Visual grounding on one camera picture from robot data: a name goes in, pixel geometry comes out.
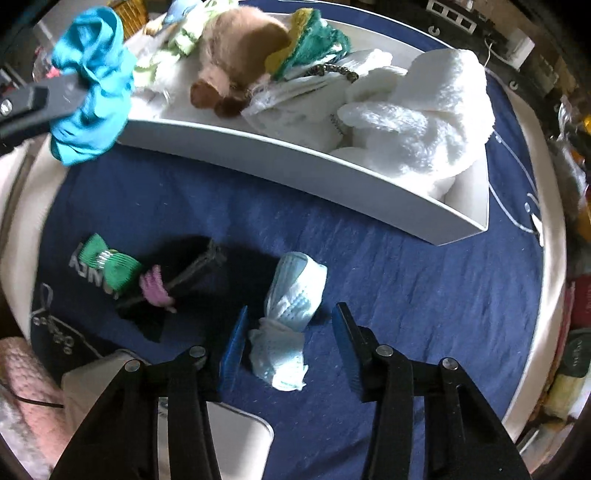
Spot teal satin cloth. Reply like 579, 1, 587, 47
50, 6, 136, 166

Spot light green cloth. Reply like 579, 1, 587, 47
133, 0, 242, 89

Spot yellow and white sock bundle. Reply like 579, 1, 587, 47
263, 6, 352, 82

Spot white knitted cloth with beads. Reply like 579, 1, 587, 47
242, 49, 393, 153

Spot black cloth with pink tassel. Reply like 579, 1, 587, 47
115, 236, 279, 343

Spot light blue white sock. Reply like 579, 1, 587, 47
249, 252, 328, 392

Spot navy blue printed mat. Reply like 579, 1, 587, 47
29, 0, 546, 480

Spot yellow plastic crates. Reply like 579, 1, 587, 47
108, 0, 148, 40

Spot green bow with rhinestones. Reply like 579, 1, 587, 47
78, 234, 142, 293

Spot tan plush toy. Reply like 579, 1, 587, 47
189, 6, 290, 118

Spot white rectangular storage box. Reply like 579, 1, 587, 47
120, 23, 489, 245

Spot fluffy white plush cloth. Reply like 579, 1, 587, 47
332, 49, 495, 200

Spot black TV cabinet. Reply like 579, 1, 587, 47
407, 1, 579, 105

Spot white humidifier appliance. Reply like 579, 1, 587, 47
506, 28, 535, 70

